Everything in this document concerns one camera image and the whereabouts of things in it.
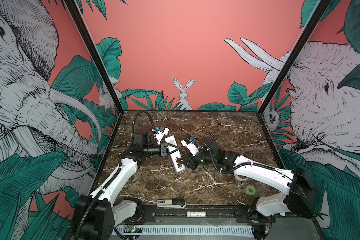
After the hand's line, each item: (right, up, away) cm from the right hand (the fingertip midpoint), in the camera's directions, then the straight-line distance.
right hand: (178, 159), depth 71 cm
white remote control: (-2, +2, +1) cm, 3 cm away
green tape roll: (+42, -20, +11) cm, 47 cm away
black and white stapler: (-2, -24, +5) cm, 25 cm away
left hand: (0, +5, 0) cm, 5 cm away
